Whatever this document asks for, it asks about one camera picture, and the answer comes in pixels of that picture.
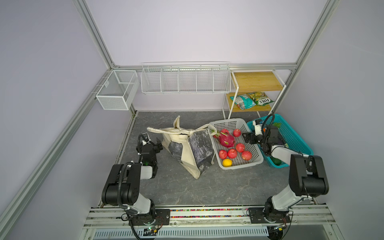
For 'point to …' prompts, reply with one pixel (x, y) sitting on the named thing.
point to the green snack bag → (260, 98)
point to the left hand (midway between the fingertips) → (151, 141)
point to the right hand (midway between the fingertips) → (249, 134)
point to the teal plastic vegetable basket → (288, 135)
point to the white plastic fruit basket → (231, 150)
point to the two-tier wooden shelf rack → (252, 91)
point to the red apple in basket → (222, 154)
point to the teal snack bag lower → (243, 101)
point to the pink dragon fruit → (225, 138)
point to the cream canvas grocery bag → (192, 148)
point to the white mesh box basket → (119, 91)
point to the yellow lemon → (227, 162)
